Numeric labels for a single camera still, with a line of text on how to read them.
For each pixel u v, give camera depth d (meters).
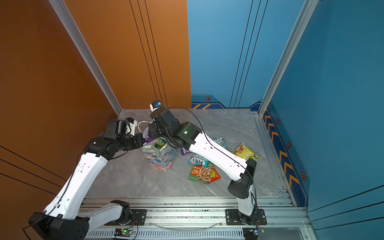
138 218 0.74
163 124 0.48
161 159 0.77
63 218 0.37
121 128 0.57
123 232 0.71
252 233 0.71
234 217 0.73
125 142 0.60
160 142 0.92
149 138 0.70
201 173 0.87
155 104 0.56
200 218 0.75
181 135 0.46
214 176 0.86
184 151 0.96
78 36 0.79
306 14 0.71
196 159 0.90
